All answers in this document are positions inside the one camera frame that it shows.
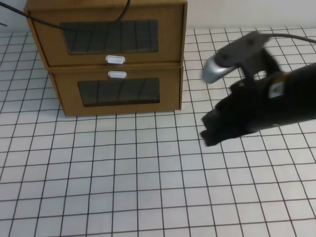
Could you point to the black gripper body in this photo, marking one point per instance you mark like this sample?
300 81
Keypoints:
240 113

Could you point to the brown cardboard shoebox drawer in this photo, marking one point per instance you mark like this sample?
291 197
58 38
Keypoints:
102 32

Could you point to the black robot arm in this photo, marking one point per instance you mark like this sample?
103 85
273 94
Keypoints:
276 100

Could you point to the white grid tablecloth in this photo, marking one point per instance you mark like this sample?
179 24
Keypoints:
145 175

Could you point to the lower brown cardboard shoebox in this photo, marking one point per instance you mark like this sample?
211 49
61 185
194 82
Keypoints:
110 91

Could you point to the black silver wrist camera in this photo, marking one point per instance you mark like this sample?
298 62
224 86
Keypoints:
247 53

